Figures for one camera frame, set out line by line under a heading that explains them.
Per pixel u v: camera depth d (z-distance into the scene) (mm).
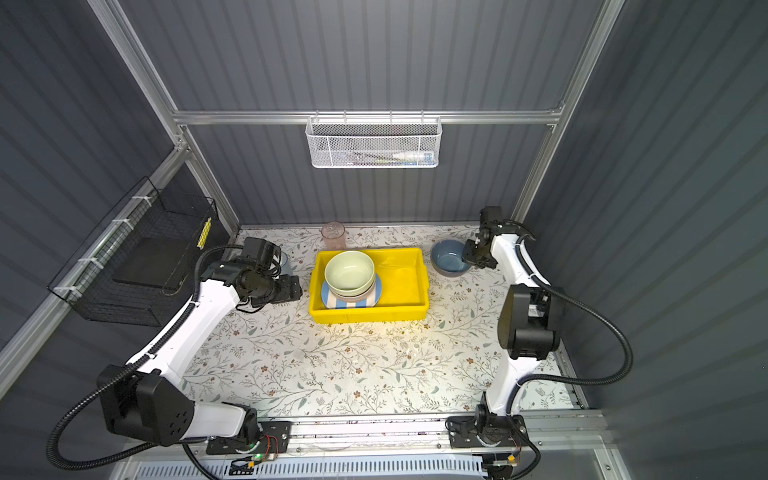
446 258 985
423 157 893
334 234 1020
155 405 394
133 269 720
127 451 428
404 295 1001
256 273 591
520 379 564
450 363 853
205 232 830
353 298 881
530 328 511
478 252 799
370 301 937
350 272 956
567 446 725
